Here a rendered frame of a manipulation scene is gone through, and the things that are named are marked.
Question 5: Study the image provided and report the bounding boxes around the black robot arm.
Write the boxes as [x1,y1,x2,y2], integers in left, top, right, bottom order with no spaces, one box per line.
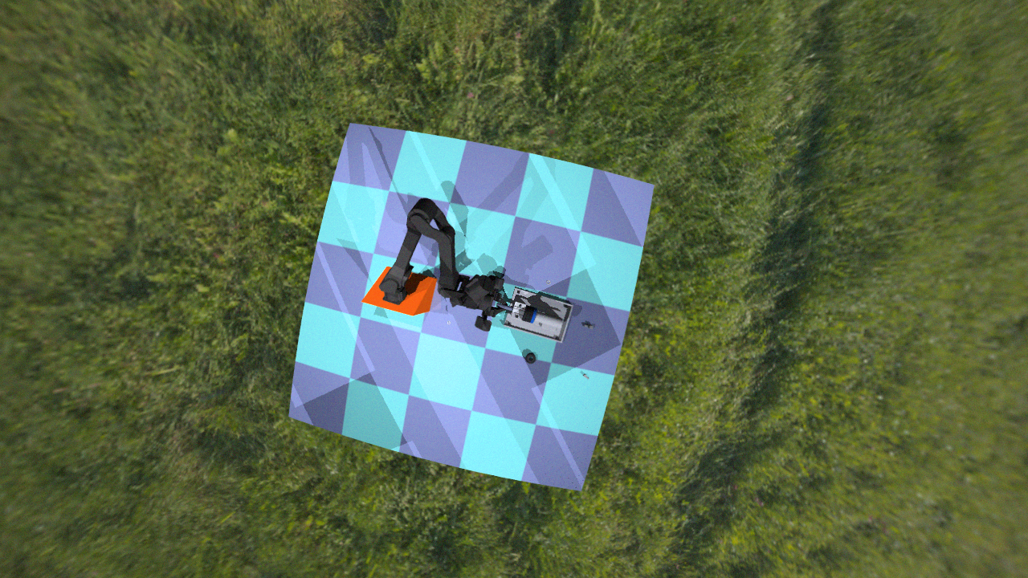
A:
[378,197,494,310]

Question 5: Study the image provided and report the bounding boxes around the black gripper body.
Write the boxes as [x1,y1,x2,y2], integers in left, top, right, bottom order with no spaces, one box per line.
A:
[474,275,504,332]

